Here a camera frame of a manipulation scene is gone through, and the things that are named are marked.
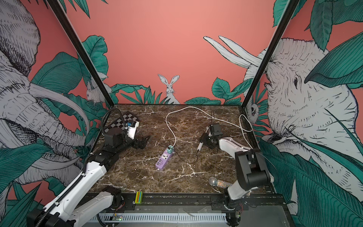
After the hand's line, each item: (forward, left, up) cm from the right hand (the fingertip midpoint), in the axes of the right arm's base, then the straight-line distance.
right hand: (201, 137), depth 94 cm
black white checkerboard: (+13, +61, -1) cm, 62 cm away
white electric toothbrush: (-3, 0, -4) cm, 5 cm away
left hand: (-6, +34, +16) cm, 38 cm away
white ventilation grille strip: (-44, +21, -6) cm, 49 cm away
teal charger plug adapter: (-10, +20, 0) cm, 23 cm away
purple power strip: (-14, +24, -3) cm, 28 cm away
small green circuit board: (-44, +44, -5) cm, 63 cm away
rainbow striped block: (-36, +35, -3) cm, 50 cm away
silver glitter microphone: (-27, -6, -2) cm, 28 cm away
